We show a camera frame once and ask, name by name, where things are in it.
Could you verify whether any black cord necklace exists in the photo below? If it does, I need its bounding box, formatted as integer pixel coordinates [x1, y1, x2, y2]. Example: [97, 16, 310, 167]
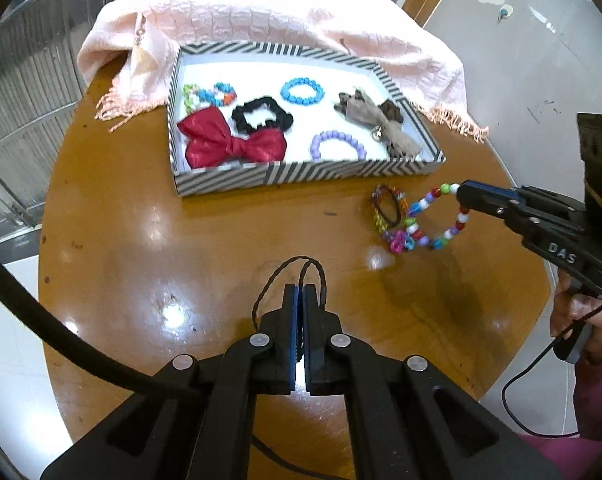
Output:
[251, 254, 329, 334]

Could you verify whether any multicolour bead bracelet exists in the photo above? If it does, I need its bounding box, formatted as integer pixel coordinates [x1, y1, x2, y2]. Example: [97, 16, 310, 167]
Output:
[382, 182, 474, 255]

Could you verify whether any amber bead bracelet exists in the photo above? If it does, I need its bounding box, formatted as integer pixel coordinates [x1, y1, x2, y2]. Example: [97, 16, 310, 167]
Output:
[370, 183, 412, 236]

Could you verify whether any purple bead bracelet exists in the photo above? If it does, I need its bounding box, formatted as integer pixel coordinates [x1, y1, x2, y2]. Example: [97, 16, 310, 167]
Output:
[309, 129, 369, 162]

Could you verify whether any blue bead bracelet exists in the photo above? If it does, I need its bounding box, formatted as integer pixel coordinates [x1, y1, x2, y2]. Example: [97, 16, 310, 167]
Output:
[279, 76, 326, 108]

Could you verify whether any black scrunchie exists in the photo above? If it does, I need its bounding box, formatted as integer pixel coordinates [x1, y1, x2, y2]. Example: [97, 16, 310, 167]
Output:
[231, 96, 293, 136]

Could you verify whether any pastel colourful bead bracelet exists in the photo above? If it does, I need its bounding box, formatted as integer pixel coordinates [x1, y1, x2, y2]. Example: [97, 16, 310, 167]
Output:
[181, 81, 238, 115]

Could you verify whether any maroon sleeve forearm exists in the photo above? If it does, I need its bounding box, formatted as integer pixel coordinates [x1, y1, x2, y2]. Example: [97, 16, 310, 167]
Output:
[521, 358, 602, 479]

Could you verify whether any person's right hand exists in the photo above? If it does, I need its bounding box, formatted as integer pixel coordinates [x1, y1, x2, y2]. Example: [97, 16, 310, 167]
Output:
[549, 270, 602, 364]

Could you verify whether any beige burlap bow clip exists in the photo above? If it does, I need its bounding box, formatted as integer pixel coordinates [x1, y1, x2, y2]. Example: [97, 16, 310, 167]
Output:
[333, 90, 421, 158]

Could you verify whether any round wooden table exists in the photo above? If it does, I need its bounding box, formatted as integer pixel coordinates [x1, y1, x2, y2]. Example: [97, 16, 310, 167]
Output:
[39, 62, 550, 398]

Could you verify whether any dark brown scrunchie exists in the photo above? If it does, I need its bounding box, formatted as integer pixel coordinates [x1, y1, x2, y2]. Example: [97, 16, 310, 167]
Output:
[378, 100, 404, 124]

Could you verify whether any red bow hair clip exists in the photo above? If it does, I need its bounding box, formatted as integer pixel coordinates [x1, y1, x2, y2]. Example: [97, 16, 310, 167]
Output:
[177, 106, 287, 169]

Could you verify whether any striped white tray box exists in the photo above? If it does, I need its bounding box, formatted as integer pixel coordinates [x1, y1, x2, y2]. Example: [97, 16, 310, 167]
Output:
[167, 41, 445, 197]

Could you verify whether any pink fringed scarf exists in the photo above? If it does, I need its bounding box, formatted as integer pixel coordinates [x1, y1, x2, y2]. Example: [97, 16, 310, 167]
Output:
[77, 0, 488, 142]

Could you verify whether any black cable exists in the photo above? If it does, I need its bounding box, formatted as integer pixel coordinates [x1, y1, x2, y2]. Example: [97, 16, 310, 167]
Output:
[0, 244, 197, 396]

